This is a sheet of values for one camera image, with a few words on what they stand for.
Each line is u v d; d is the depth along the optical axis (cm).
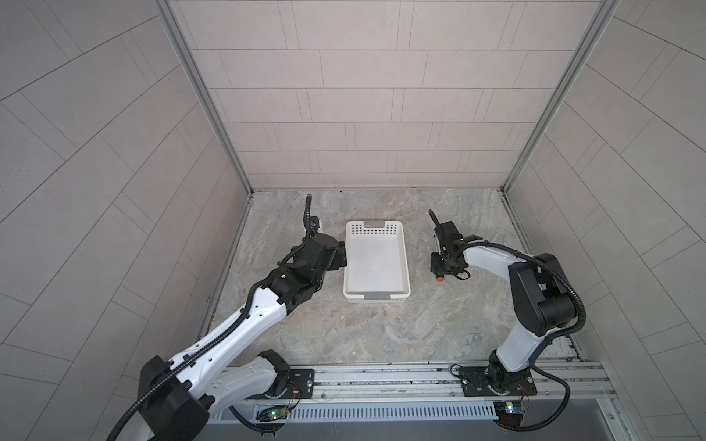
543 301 47
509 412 68
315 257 53
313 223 64
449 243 70
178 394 36
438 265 83
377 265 94
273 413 65
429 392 71
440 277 89
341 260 68
